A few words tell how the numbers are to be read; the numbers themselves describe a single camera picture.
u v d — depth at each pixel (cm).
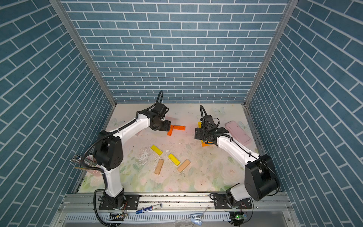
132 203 74
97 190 65
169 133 102
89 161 78
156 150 94
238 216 71
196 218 68
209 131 66
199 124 107
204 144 96
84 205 75
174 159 89
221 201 74
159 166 85
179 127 105
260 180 43
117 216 72
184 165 87
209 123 65
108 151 50
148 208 71
